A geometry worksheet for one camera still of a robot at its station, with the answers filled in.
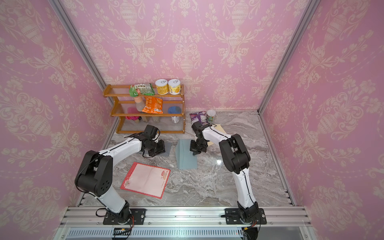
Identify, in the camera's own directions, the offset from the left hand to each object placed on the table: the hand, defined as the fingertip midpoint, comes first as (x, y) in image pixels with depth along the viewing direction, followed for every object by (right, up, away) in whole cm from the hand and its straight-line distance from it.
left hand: (166, 150), depth 92 cm
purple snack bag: (+22, +22, +21) cm, 38 cm away
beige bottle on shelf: (-18, +30, +4) cm, 35 cm away
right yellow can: (+6, +39, -5) cm, 39 cm away
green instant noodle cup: (+30, +23, +19) cm, 42 cm away
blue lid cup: (+3, +26, +14) cm, 29 cm away
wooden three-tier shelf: (-36, +39, +14) cm, 55 cm away
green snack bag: (-15, +37, -5) cm, 40 cm away
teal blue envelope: (+12, -6, +2) cm, 13 cm away
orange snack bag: (-10, +29, +8) cm, 32 cm away
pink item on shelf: (-26, +24, +13) cm, 38 cm away
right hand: (+16, -2, +4) cm, 17 cm away
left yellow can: (-2, +39, -5) cm, 39 cm away
